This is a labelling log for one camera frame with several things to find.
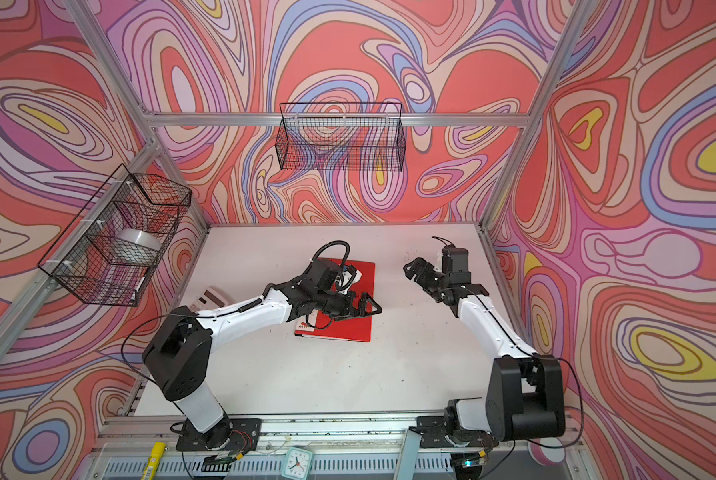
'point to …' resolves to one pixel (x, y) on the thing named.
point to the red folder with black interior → (350, 328)
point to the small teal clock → (297, 464)
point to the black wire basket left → (112, 248)
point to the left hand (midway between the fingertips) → (373, 309)
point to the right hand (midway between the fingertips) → (415, 279)
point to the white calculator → (209, 299)
